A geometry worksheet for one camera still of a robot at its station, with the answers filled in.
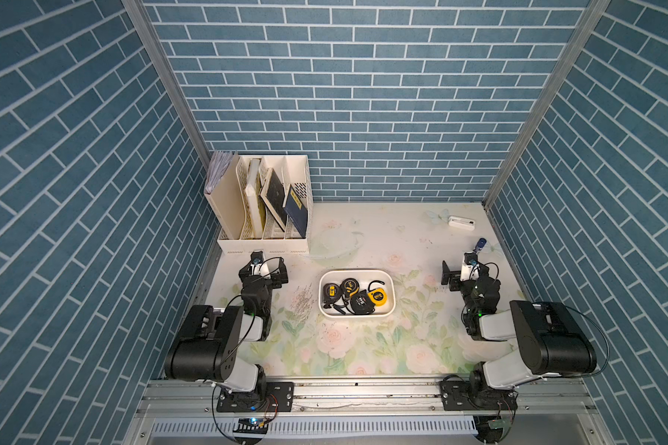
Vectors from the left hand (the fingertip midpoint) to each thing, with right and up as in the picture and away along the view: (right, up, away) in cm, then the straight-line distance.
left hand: (273, 259), depth 90 cm
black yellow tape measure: (+19, -11, 0) cm, 22 cm away
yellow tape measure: (+35, -12, +1) cm, 37 cm away
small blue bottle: (+72, +4, +9) cm, 73 cm away
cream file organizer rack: (-6, +19, +9) cm, 21 cm away
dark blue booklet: (+5, +16, +15) cm, 23 cm away
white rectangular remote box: (+71, +12, +22) cm, 75 cm away
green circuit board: (-1, -42, -18) cm, 46 cm away
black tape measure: (+29, -14, -3) cm, 32 cm away
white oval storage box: (+23, -16, -1) cm, 28 cm away
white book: (-7, +20, +1) cm, 21 cm away
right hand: (+63, -1, +1) cm, 63 cm away
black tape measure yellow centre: (+25, -10, +1) cm, 27 cm away
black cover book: (-3, +23, +11) cm, 26 cm away
